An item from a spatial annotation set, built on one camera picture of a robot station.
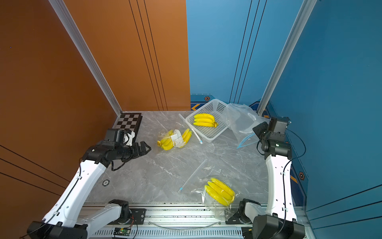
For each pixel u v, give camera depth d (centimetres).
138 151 65
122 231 72
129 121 109
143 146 68
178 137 90
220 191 80
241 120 104
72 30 76
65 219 38
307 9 70
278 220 36
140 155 66
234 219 72
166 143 98
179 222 72
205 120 105
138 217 73
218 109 117
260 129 65
